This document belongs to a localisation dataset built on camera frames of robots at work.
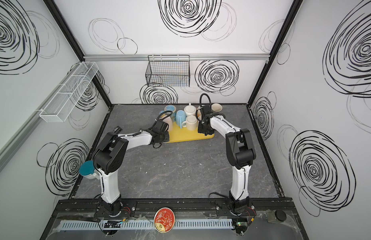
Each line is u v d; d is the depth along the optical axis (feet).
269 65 3.15
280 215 2.11
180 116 3.33
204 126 2.76
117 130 3.42
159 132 2.58
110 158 1.68
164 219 2.23
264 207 2.47
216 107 3.54
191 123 3.32
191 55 2.96
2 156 1.68
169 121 3.21
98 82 3.47
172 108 3.36
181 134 3.37
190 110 3.45
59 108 2.37
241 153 1.75
